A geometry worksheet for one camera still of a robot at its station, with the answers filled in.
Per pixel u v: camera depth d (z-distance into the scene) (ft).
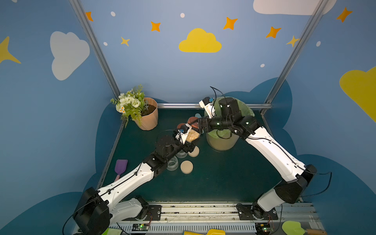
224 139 1.97
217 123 1.92
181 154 3.04
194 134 2.30
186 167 2.97
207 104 1.98
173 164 2.88
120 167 2.90
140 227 2.31
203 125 1.97
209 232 2.27
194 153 3.14
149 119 3.17
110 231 2.22
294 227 2.30
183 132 1.98
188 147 2.11
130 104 2.80
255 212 2.18
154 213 2.45
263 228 2.34
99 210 1.26
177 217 2.41
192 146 2.17
